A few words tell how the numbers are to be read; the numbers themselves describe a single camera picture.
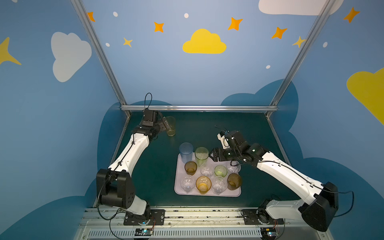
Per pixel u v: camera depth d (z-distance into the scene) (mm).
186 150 880
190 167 896
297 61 893
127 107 1155
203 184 835
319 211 383
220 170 890
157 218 736
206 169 861
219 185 844
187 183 848
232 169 906
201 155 837
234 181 841
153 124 639
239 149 574
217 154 689
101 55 848
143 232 704
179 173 900
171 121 1000
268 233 713
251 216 752
